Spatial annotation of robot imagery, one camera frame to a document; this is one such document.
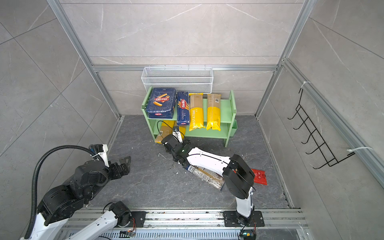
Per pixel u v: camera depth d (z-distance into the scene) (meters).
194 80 1.01
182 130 0.73
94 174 0.42
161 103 0.82
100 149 0.53
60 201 0.38
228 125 0.82
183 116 0.78
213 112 0.81
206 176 0.85
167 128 0.95
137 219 0.73
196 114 0.80
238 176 0.46
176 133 0.73
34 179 0.38
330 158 0.60
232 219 0.73
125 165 0.55
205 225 0.73
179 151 0.63
